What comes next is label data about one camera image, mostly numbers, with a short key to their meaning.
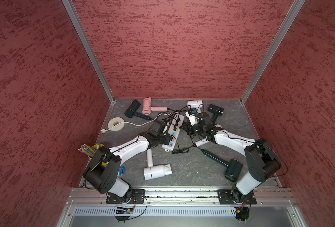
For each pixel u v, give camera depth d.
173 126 0.97
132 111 1.07
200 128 0.76
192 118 0.81
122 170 0.82
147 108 1.10
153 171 0.77
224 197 0.74
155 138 0.68
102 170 0.43
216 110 1.09
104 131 1.00
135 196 0.74
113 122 1.06
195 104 1.11
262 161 0.46
